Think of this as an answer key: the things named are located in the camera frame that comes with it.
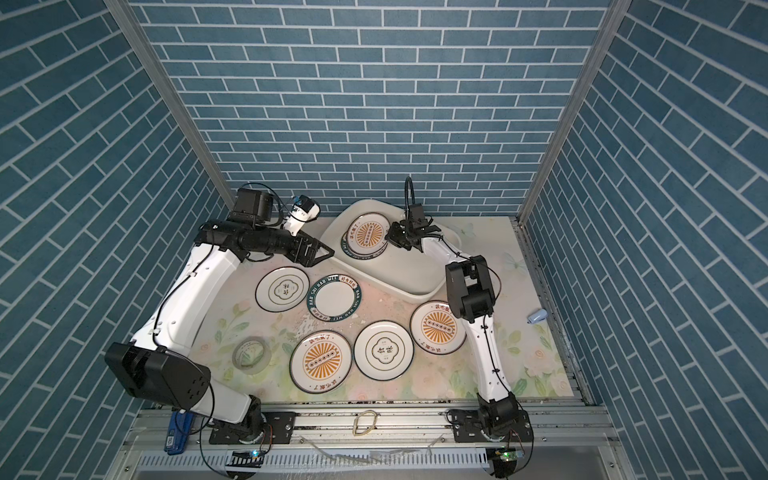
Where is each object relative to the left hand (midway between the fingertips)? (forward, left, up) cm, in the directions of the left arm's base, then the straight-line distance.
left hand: (322, 244), depth 75 cm
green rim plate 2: (+1, +1, -28) cm, 28 cm away
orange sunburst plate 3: (-10, -31, -28) cm, 44 cm away
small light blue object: (-8, -64, -26) cm, 69 cm away
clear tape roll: (-17, +23, -30) cm, 42 cm away
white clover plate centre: (-17, -15, -29) cm, 36 cm away
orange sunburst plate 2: (-20, +3, -29) cm, 35 cm away
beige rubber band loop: (-36, -13, -30) cm, 48 cm away
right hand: (+23, -15, -20) cm, 34 cm away
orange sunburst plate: (+25, -9, -23) cm, 35 cm away
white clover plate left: (+5, +19, -29) cm, 35 cm away
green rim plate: (+18, -7, -28) cm, 33 cm away
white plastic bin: (+8, -26, -26) cm, 38 cm away
